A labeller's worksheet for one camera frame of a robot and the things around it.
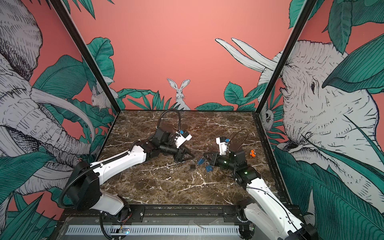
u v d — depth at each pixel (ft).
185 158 2.29
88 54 2.87
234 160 1.93
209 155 2.46
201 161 2.47
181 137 2.30
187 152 2.26
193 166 2.97
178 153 2.22
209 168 2.96
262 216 1.85
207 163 3.04
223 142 2.29
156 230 2.30
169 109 4.08
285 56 2.84
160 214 2.45
